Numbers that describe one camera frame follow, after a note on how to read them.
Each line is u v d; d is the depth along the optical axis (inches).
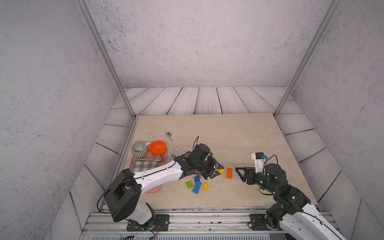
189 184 33.3
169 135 42.4
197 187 32.5
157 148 38.7
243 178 26.4
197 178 33.5
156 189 33.0
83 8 27.8
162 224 28.6
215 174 28.5
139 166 35.9
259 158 25.9
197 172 25.3
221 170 29.8
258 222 28.5
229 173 35.3
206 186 33.2
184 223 29.3
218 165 27.6
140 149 39.2
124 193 16.7
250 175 25.4
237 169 28.5
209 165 27.4
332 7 27.8
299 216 19.7
